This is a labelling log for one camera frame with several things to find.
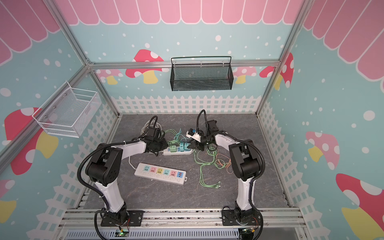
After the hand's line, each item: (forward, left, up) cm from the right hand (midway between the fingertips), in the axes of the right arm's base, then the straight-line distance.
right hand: (189, 143), depth 93 cm
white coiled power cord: (+16, +35, -7) cm, 39 cm away
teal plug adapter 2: (-2, +2, +2) cm, 4 cm away
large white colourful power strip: (-18, +11, -6) cm, 22 cm away
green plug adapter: (-3, +10, -1) cm, 11 cm away
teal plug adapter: (-2, +5, -3) cm, 6 cm away
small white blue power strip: (-2, +15, -6) cm, 16 cm away
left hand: (+2, +15, -7) cm, 17 cm away
